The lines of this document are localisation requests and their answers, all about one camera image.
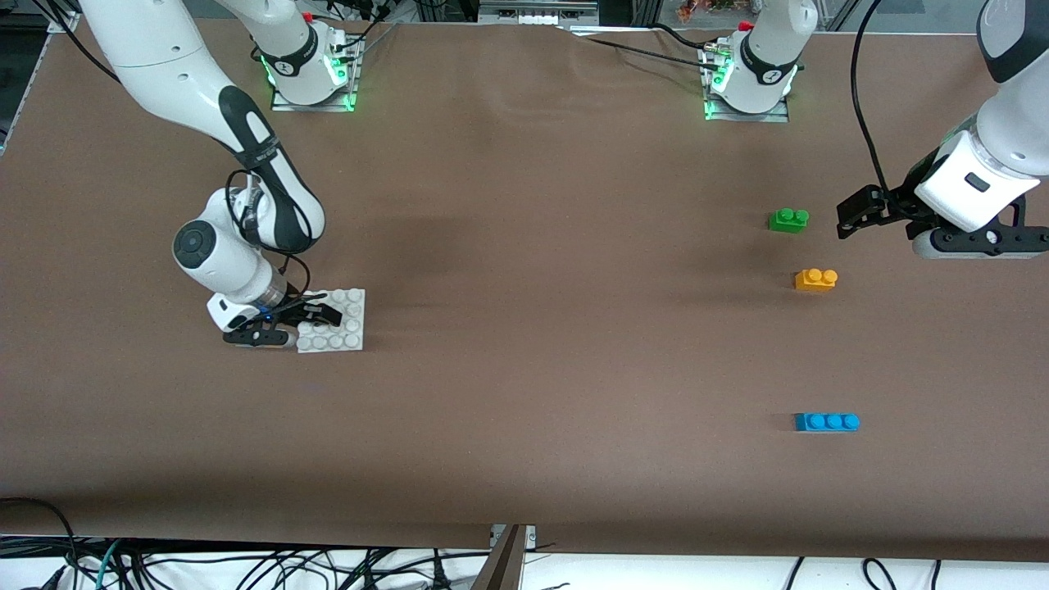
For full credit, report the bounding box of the orange background clutter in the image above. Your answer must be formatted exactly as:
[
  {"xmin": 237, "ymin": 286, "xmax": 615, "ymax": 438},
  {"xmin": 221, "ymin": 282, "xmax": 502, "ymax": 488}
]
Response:
[{"xmin": 676, "ymin": 0, "xmax": 738, "ymax": 21}]

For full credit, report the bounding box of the white studded base plate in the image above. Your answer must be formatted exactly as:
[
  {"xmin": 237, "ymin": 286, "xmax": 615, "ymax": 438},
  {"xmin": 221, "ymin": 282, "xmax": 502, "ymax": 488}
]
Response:
[{"xmin": 295, "ymin": 288, "xmax": 366, "ymax": 354}]

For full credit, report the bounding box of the black base cable bundle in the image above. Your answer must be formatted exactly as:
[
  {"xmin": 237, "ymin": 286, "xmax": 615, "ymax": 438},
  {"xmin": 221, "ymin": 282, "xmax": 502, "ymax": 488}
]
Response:
[{"xmin": 326, "ymin": 0, "xmax": 404, "ymax": 65}]

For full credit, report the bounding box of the teal floor cable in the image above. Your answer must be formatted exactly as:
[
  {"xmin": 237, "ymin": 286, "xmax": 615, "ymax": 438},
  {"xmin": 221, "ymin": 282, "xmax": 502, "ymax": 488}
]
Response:
[{"xmin": 93, "ymin": 538, "xmax": 125, "ymax": 590}]

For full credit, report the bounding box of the black looped floor cable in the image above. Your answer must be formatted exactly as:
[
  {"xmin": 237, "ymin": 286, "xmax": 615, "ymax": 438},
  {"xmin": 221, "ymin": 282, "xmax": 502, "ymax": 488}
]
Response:
[{"xmin": 0, "ymin": 497, "xmax": 79, "ymax": 590}]

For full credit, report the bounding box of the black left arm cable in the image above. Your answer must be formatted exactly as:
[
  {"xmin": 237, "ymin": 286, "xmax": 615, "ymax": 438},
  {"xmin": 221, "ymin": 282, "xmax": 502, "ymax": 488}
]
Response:
[{"xmin": 850, "ymin": 0, "xmax": 892, "ymax": 193}]

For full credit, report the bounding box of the dark frame beam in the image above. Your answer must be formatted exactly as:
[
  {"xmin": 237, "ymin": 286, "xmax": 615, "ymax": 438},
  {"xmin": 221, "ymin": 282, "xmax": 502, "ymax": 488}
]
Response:
[{"xmin": 470, "ymin": 525, "xmax": 527, "ymax": 590}]

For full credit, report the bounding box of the short black table cable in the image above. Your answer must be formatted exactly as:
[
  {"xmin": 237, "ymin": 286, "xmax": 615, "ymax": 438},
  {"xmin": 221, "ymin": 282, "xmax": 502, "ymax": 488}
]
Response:
[{"xmin": 652, "ymin": 22, "xmax": 719, "ymax": 52}]

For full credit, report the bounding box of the long black table cable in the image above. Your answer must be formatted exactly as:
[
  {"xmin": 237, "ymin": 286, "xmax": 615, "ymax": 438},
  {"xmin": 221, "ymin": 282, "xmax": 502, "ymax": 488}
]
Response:
[{"xmin": 564, "ymin": 29, "xmax": 729, "ymax": 73}]

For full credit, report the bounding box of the black floor cable tangle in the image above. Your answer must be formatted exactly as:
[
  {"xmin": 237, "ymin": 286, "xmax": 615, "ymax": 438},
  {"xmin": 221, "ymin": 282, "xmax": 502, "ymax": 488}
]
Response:
[{"xmin": 123, "ymin": 543, "xmax": 493, "ymax": 590}]

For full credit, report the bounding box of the brown table cover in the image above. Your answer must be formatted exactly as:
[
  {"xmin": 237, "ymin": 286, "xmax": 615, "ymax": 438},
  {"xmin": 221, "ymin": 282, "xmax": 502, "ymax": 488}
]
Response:
[{"xmin": 0, "ymin": 15, "xmax": 1049, "ymax": 565}]

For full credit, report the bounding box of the white power strip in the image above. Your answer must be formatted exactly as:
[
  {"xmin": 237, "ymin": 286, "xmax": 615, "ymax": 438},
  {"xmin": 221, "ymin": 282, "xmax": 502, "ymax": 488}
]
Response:
[{"xmin": 478, "ymin": 0, "xmax": 601, "ymax": 26}]

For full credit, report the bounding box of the silver metal bracket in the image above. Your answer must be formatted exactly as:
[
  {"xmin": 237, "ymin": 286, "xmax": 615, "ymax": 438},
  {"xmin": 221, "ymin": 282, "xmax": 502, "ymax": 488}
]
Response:
[{"xmin": 490, "ymin": 524, "xmax": 538, "ymax": 550}]

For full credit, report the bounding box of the curled black floor cable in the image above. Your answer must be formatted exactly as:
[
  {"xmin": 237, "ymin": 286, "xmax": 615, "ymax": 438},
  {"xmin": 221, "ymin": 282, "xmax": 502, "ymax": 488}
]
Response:
[{"xmin": 862, "ymin": 557, "xmax": 901, "ymax": 590}]

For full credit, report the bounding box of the aluminium frame rail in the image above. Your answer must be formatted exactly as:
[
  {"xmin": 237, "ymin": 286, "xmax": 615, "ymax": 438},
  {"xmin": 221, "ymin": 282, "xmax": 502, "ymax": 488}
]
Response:
[{"xmin": 0, "ymin": 8, "xmax": 83, "ymax": 157}]

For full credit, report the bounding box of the blue toy block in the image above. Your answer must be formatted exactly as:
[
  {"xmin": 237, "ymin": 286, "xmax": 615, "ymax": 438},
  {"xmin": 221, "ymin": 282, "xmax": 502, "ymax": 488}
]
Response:
[{"xmin": 793, "ymin": 412, "xmax": 861, "ymax": 433}]

